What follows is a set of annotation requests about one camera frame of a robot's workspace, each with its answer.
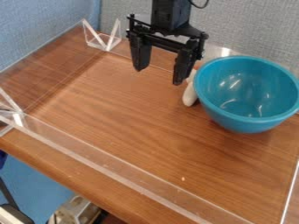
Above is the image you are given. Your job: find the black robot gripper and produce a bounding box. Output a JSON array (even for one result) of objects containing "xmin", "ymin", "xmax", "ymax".
[{"xmin": 126, "ymin": 0, "xmax": 210, "ymax": 85}]

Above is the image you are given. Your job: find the white toy mushroom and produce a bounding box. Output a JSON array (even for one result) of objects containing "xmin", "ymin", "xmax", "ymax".
[{"xmin": 182, "ymin": 69, "xmax": 198, "ymax": 107}]

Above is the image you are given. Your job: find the blue plastic bowl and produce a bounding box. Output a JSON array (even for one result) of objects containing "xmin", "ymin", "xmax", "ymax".
[{"xmin": 194, "ymin": 55, "xmax": 299, "ymax": 133}]

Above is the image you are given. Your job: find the clear acrylic front barrier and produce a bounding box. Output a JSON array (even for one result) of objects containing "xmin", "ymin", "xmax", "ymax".
[{"xmin": 15, "ymin": 114, "xmax": 254, "ymax": 224}]

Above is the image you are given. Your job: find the grey power strip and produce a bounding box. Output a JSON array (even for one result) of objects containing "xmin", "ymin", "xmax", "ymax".
[{"xmin": 47, "ymin": 195, "xmax": 102, "ymax": 224}]

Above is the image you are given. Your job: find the clear acrylic corner bracket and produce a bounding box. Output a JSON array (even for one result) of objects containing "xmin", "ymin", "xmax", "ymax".
[{"xmin": 82, "ymin": 19, "xmax": 122, "ymax": 52}]

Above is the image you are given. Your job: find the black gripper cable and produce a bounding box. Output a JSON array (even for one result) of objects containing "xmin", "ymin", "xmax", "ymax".
[{"xmin": 189, "ymin": 0, "xmax": 211, "ymax": 10}]

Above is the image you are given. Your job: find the clear acrylic left bracket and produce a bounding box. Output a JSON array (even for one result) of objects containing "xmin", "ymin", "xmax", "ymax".
[{"xmin": 0, "ymin": 88, "xmax": 26, "ymax": 137}]

